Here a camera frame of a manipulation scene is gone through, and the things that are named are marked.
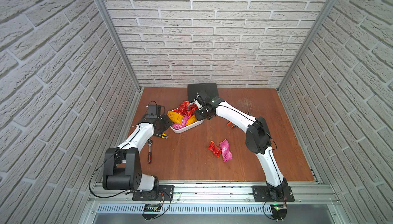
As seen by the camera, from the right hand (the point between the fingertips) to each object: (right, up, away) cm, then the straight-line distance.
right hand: (201, 114), depth 94 cm
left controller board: (-24, -44, -22) cm, 55 cm away
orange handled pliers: (+13, -1, -31) cm, 33 cm away
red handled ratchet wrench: (-31, -16, -5) cm, 35 cm away
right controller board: (+37, -45, -24) cm, 63 cm away
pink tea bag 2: (-15, -8, 0) cm, 17 cm away
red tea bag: (+8, -19, -8) cm, 22 cm away
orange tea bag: (-17, -2, 0) cm, 17 cm away
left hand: (-18, -3, -4) cm, 19 cm away
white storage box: (-14, -10, -3) cm, 17 cm away
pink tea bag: (+14, -20, -10) cm, 26 cm away
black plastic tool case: (+8, +19, +24) cm, 31 cm away
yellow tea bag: (-6, -4, 0) cm, 7 cm away
